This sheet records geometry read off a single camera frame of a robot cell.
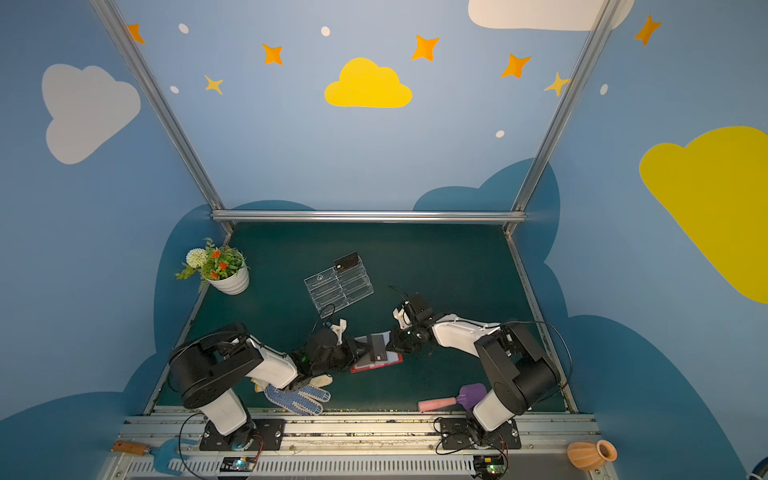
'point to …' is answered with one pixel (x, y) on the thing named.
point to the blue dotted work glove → (301, 399)
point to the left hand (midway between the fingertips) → (378, 350)
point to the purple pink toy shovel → (468, 396)
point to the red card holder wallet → (362, 361)
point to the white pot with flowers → (224, 268)
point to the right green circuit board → (489, 466)
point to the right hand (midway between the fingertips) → (391, 344)
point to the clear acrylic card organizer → (339, 286)
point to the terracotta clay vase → (590, 455)
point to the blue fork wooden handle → (165, 454)
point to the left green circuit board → (238, 464)
